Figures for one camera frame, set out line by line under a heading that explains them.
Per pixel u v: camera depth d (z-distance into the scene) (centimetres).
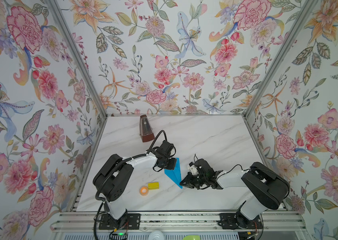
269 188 46
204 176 72
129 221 73
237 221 67
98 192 43
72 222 77
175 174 89
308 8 69
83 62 91
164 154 73
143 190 84
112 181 47
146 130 100
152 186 85
